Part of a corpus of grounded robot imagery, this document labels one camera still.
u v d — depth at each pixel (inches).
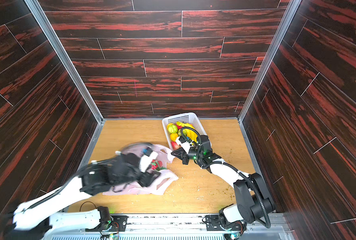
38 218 15.4
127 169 18.3
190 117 43.7
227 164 21.7
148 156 21.8
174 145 37.1
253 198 16.8
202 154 26.6
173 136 40.2
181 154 29.1
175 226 29.0
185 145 28.2
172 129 38.9
